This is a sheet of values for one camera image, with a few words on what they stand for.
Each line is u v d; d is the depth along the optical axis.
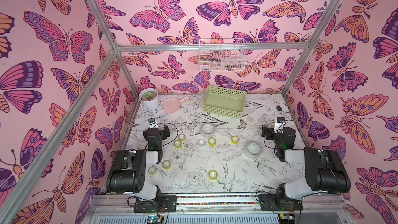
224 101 1.14
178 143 0.95
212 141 0.95
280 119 0.81
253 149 0.92
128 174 0.45
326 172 0.45
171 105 1.13
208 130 1.00
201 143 0.95
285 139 0.72
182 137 0.97
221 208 0.73
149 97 1.06
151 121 0.80
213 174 0.82
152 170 0.85
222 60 1.06
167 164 0.86
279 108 1.09
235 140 0.95
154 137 0.71
